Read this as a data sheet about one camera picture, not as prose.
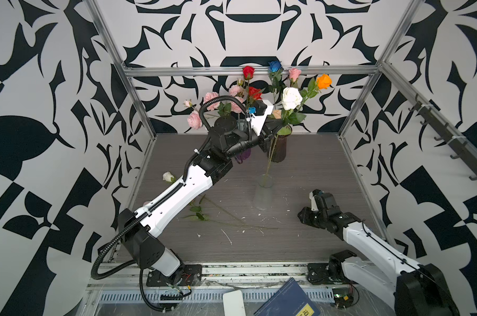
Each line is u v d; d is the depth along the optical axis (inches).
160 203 16.9
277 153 41.8
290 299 27.5
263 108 19.0
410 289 15.6
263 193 34.1
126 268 17.7
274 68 33.4
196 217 34.2
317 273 29.3
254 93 37.0
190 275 28.7
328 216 25.9
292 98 19.7
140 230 15.8
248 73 34.2
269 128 21.2
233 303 25.7
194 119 30.2
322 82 33.3
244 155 42.6
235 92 35.9
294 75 34.3
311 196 32.2
